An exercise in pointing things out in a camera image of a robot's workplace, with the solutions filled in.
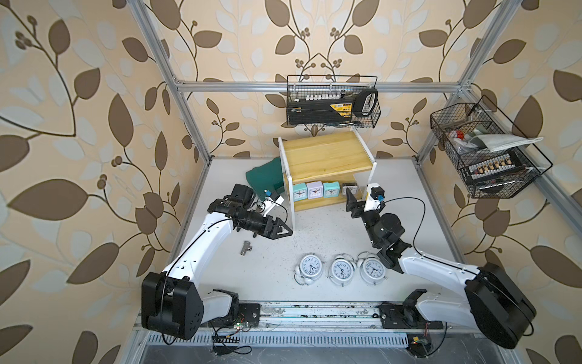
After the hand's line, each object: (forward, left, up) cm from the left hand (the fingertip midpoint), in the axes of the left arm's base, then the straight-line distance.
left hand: (285, 232), depth 74 cm
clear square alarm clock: (+18, -25, +2) cm, 30 cm away
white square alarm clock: (+16, -10, +2) cm, 19 cm away
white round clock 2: (-7, -20, -15) cm, 26 cm away
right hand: (+14, -25, +6) cm, 29 cm away
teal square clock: (+16, -17, +2) cm, 23 cm away
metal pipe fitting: (+2, +16, -18) cm, 24 cm away
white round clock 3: (-7, -31, -14) cm, 35 cm away
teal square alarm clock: (+15, -5, +2) cm, 16 cm away
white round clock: (-7, -8, -15) cm, 18 cm away
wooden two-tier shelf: (+15, -11, +14) cm, 23 cm away
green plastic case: (+37, +11, -15) cm, 42 cm away
